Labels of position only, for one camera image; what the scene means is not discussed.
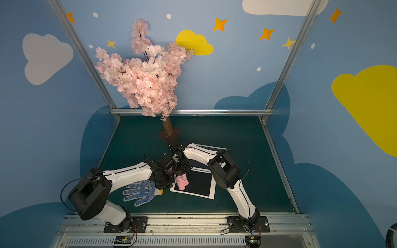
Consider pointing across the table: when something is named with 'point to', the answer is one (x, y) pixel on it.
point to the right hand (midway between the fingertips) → (177, 174)
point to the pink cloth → (182, 181)
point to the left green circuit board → (123, 239)
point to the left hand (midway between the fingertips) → (174, 183)
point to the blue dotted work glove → (144, 189)
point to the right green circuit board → (253, 241)
